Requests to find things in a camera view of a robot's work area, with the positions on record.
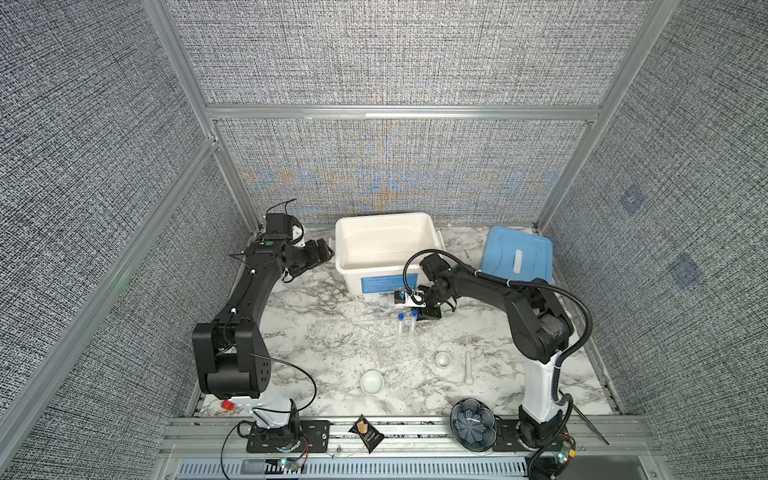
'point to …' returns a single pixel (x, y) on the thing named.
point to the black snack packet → (369, 436)
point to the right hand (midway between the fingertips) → (416, 308)
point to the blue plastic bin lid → (517, 255)
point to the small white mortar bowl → (443, 360)
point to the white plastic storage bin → (374, 251)
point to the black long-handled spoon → (590, 422)
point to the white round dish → (371, 382)
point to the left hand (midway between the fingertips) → (322, 257)
